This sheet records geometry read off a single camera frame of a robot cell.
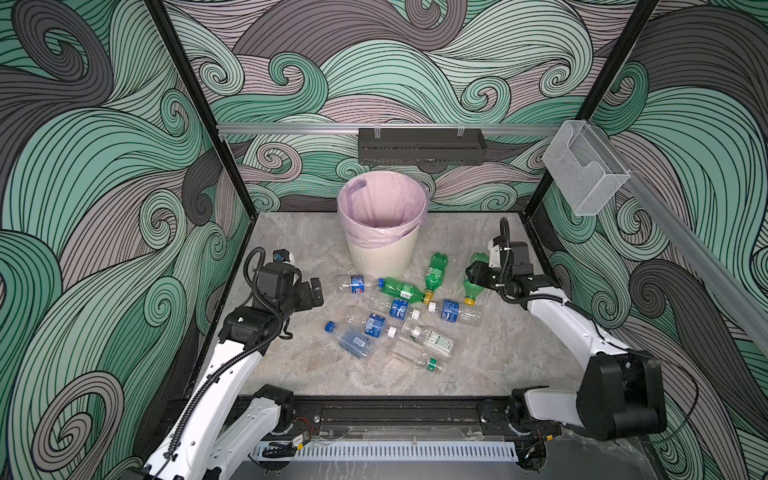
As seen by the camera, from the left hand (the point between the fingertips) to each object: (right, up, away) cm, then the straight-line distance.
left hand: (304, 283), depth 75 cm
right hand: (+48, +2, +12) cm, 50 cm away
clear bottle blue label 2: (+17, -13, +8) cm, 23 cm away
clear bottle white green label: (+35, -17, +6) cm, 40 cm away
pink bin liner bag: (+19, +22, +27) cm, 40 cm away
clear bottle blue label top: (+13, -4, +19) cm, 23 cm away
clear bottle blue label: (+41, -10, +12) cm, 44 cm away
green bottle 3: (+26, -5, +19) cm, 33 cm away
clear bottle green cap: (+30, -20, +6) cm, 36 cm away
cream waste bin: (+21, +4, +15) cm, 26 cm away
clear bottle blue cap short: (+13, -18, +5) cm, 23 cm away
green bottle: (+45, -2, +5) cm, 45 cm away
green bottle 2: (+38, -1, +20) cm, 43 cm away
